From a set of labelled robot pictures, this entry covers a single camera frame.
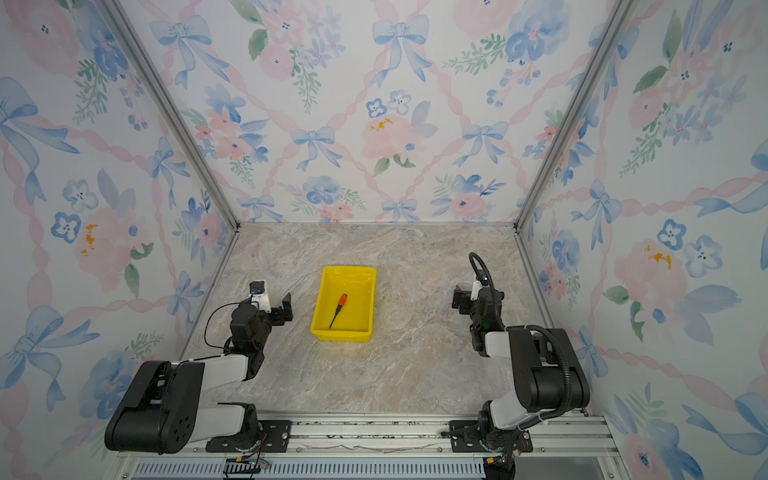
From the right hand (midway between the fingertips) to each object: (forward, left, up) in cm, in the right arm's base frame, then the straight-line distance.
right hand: (473, 286), depth 95 cm
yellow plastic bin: (-8, +38, -8) cm, 40 cm away
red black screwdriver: (-4, +42, -6) cm, 43 cm away
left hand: (-6, +61, +4) cm, 62 cm away
